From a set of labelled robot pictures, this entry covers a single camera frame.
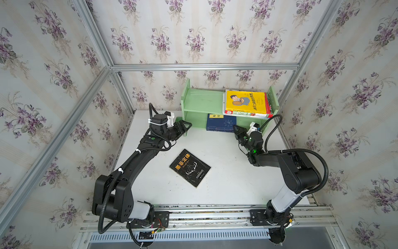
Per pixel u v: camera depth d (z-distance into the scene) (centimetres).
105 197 37
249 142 75
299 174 48
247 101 82
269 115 78
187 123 77
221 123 95
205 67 101
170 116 76
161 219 73
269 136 71
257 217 73
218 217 75
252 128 84
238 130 86
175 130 72
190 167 89
